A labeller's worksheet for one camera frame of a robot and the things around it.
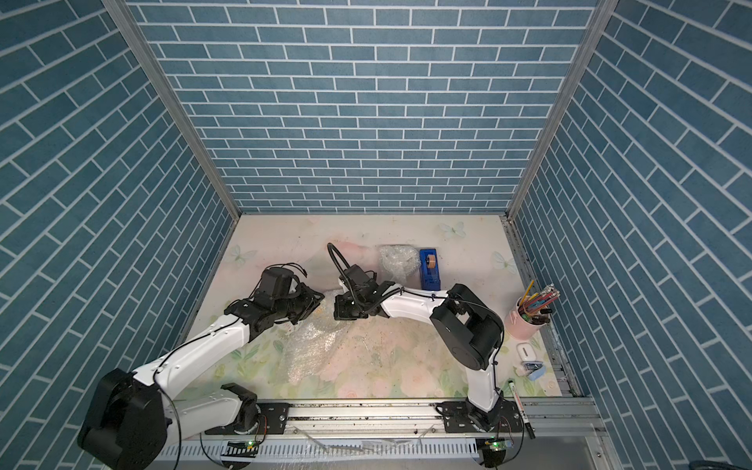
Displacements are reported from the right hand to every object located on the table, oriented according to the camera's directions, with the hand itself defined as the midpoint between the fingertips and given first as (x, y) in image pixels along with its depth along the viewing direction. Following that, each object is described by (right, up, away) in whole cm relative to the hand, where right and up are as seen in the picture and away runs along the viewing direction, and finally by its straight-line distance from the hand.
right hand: (333, 315), depth 86 cm
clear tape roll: (+31, +15, +12) cm, 36 cm away
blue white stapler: (+58, -13, -6) cm, 60 cm away
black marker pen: (+52, -25, -14) cm, 59 cm away
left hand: (0, +5, -3) cm, 6 cm away
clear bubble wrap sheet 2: (-7, -8, -1) cm, 10 cm away
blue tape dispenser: (+30, +10, +9) cm, 33 cm away
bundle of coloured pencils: (+59, +5, -6) cm, 59 cm away
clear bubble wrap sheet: (+20, +16, +12) cm, 28 cm away
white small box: (+56, -10, -3) cm, 57 cm away
